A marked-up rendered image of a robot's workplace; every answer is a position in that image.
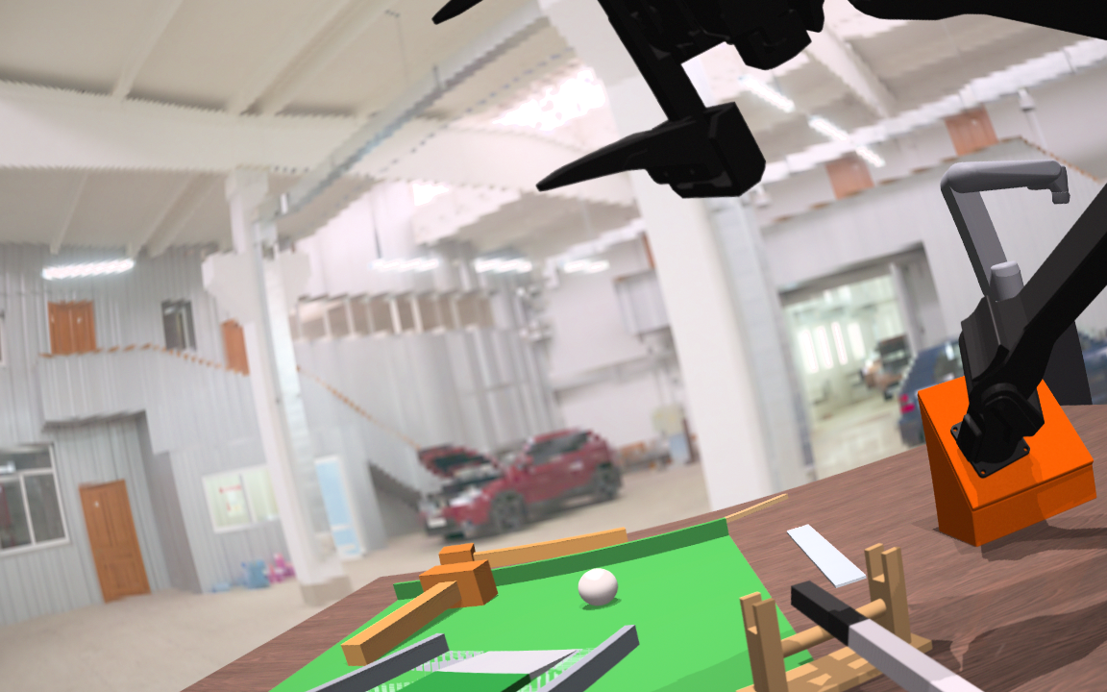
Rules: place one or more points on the white ball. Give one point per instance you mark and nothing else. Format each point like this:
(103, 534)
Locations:
(597, 587)

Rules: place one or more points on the white flat bar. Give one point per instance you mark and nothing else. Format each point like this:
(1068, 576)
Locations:
(836, 567)

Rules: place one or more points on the green putting mat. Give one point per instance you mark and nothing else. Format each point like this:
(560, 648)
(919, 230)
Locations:
(685, 605)

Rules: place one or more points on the tan wooden stick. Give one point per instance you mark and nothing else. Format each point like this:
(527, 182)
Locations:
(752, 510)

